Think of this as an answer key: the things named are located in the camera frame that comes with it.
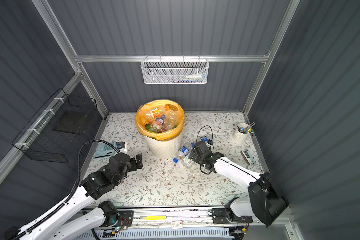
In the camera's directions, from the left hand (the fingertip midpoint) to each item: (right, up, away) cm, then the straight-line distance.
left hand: (134, 156), depth 75 cm
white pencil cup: (+62, +8, +21) cm, 66 cm away
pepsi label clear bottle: (+10, +15, +7) cm, 20 cm away
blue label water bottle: (+24, -1, +17) cm, 30 cm away
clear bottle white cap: (+18, +18, +10) cm, 27 cm away
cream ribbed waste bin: (+14, +2, +9) cm, 17 cm away
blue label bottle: (+39, +7, +24) cm, 47 cm away
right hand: (+34, -3, +13) cm, 36 cm away
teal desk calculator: (-26, -1, +21) cm, 34 cm away
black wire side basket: (-38, +14, -3) cm, 40 cm away
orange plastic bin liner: (+23, +20, +12) cm, 33 cm away
